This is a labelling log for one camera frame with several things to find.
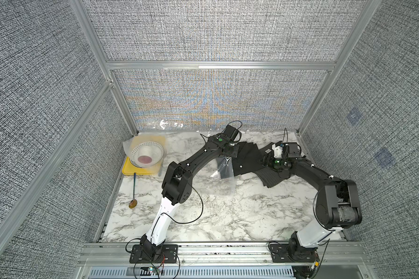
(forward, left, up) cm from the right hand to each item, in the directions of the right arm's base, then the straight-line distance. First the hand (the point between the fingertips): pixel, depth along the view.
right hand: (263, 157), depth 93 cm
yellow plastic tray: (-2, +74, -8) cm, 75 cm away
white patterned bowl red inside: (+4, +64, -2) cm, 64 cm away
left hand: (+3, +13, +2) cm, 14 cm away
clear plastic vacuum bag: (-8, +22, -11) cm, 26 cm away
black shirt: (+5, +6, -9) cm, 12 cm away
